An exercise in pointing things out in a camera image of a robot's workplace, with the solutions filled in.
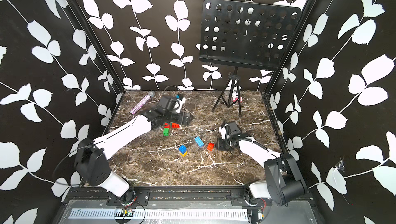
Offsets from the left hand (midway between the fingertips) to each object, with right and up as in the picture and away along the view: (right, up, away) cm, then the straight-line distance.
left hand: (187, 113), depth 82 cm
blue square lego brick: (-3, -20, 0) cm, 20 cm away
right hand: (+16, -18, +6) cm, 24 cm away
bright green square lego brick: (-15, -12, +13) cm, 23 cm away
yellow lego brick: (-2, -24, +4) cm, 24 cm away
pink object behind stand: (+34, +10, +30) cm, 46 cm away
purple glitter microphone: (-36, +7, +28) cm, 46 cm away
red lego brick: (+13, -20, +8) cm, 25 cm away
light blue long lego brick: (+6, -18, +9) cm, 21 cm away
